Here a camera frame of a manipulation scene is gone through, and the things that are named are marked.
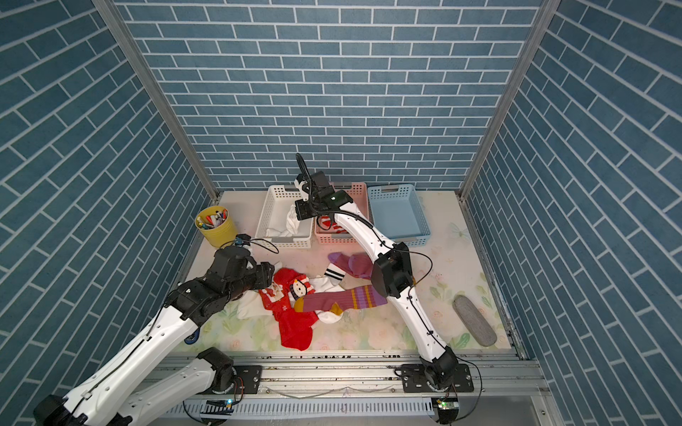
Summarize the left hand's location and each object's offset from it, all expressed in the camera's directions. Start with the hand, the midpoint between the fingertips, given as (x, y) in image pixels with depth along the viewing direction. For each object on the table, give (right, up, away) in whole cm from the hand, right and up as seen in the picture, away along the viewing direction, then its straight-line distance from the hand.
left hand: (274, 268), depth 77 cm
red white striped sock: (+12, +13, +34) cm, 38 cm away
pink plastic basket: (+12, +10, +30) cm, 34 cm away
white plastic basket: (-8, +12, +32) cm, 35 cm away
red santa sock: (+5, -20, +6) cm, 21 cm away
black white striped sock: (+16, -6, +19) cm, 26 cm away
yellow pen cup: (-26, +12, +17) cm, 34 cm away
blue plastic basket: (+42, +17, +38) cm, 59 cm away
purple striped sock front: (+23, -12, +12) cm, 29 cm away
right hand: (+3, +18, +15) cm, 23 cm away
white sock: (0, +12, +20) cm, 24 cm away
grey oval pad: (+61, -18, +6) cm, 64 cm away
